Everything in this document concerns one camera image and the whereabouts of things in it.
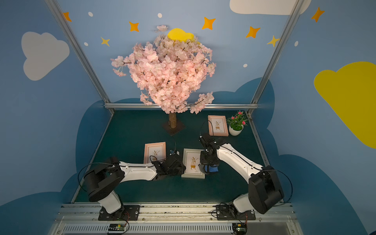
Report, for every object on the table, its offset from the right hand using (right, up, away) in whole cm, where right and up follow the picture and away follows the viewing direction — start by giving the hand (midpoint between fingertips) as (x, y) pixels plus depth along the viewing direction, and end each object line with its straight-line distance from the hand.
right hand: (206, 160), depth 85 cm
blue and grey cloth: (0, -3, -7) cm, 7 cm away
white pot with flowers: (+23, +22, +15) cm, 35 cm away
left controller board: (-47, -30, -13) cm, 57 cm away
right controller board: (+16, -32, -12) cm, 37 cm away
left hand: (-12, -5, +4) cm, 14 cm away
